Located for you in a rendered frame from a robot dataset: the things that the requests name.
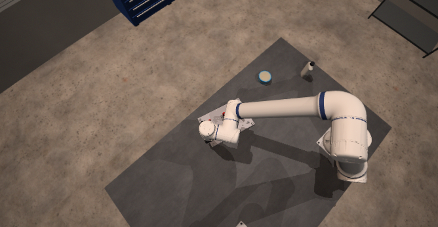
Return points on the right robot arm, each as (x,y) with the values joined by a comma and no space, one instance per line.
(346,142)

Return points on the white plastic bottle with black cap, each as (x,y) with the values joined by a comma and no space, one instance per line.
(307,69)

